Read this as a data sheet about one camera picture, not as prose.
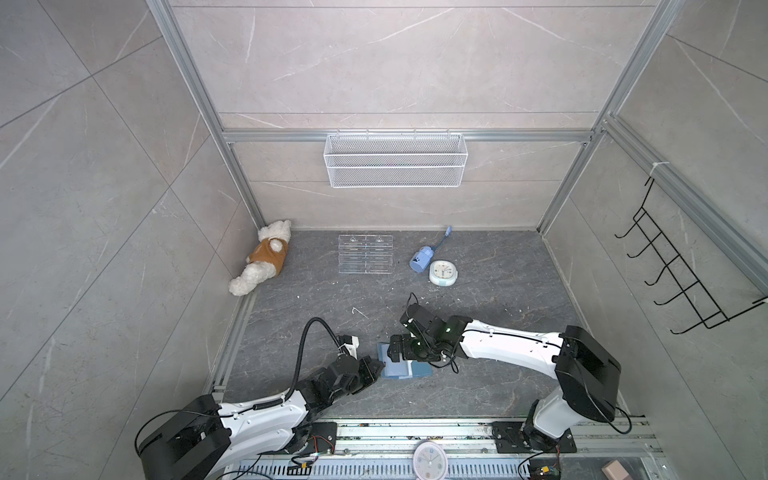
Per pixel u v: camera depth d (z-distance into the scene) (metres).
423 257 1.06
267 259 1.00
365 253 1.07
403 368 0.83
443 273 1.04
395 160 1.01
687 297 0.63
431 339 0.63
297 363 0.64
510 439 0.75
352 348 0.78
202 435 0.46
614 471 0.67
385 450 0.73
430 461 0.69
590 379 0.43
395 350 0.73
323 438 0.73
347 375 0.64
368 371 0.73
